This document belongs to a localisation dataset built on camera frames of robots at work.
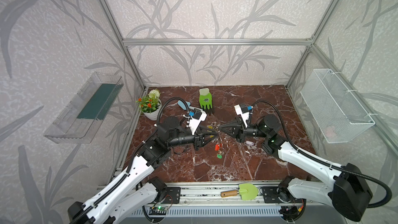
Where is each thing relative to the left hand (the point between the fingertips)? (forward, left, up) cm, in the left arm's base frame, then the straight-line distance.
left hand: (217, 132), depth 61 cm
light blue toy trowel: (+36, +22, -32) cm, 53 cm away
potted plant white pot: (+26, +38, -18) cm, 49 cm away
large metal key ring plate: (+5, +1, -3) cm, 6 cm away
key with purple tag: (+8, -21, -29) cm, 37 cm away
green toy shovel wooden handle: (-17, -17, -30) cm, 38 cm away
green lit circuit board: (-24, +27, -33) cm, 49 cm away
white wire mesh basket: (+6, -50, +3) cm, 50 cm away
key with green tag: (-5, -2, -12) cm, 13 cm away
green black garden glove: (+41, +6, -32) cm, 53 cm away
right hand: (+4, -2, 0) cm, 4 cm away
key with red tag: (-4, 0, -6) cm, 7 cm away
